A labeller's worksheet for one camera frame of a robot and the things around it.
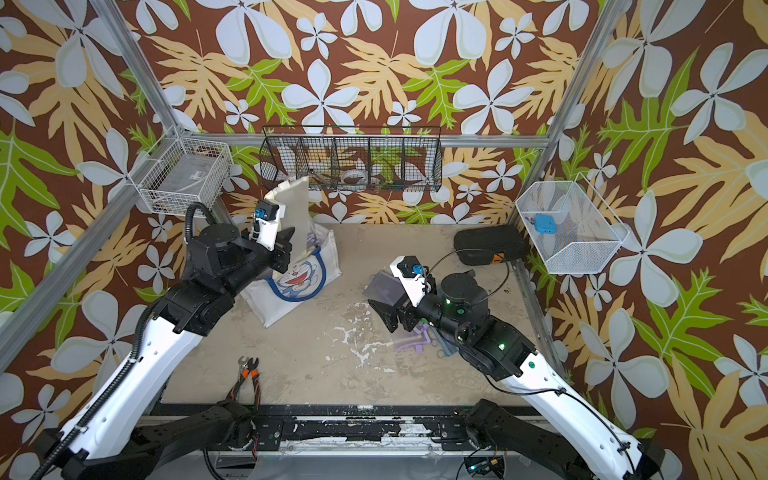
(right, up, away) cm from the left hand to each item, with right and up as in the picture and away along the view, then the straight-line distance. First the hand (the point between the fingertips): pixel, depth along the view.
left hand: (291, 225), depth 64 cm
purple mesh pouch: (+22, -18, +38) cm, 47 cm away
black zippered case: (+63, -2, +54) cm, 83 cm away
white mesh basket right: (+74, 0, +12) cm, 75 cm away
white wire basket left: (-39, +18, +22) cm, 48 cm away
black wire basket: (+11, +25, +32) cm, 43 cm away
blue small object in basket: (+66, +2, +20) cm, 69 cm away
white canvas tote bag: (-3, -10, +29) cm, 31 cm away
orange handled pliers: (-19, -38, +20) cm, 47 cm away
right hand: (+20, -13, -3) cm, 24 cm away
